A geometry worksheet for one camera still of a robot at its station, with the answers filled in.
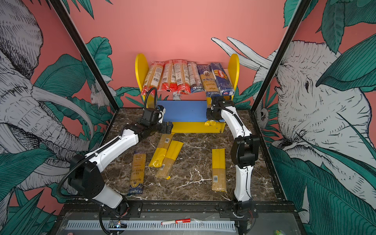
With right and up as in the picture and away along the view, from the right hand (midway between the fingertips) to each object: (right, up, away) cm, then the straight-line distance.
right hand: (209, 113), depth 94 cm
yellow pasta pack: (-32, -24, +1) cm, 40 cm away
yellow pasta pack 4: (+4, -40, -12) cm, 42 cm away
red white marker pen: (-19, -55, -24) cm, 62 cm away
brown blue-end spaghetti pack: (-43, -36, -10) cm, 57 cm away
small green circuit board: (-47, -56, -24) cm, 77 cm away
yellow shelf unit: (-12, -2, -3) cm, 12 cm away
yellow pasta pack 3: (0, +7, +3) cm, 8 cm away
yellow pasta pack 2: (-24, -26, -2) cm, 36 cm away
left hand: (-26, -6, -9) cm, 28 cm away
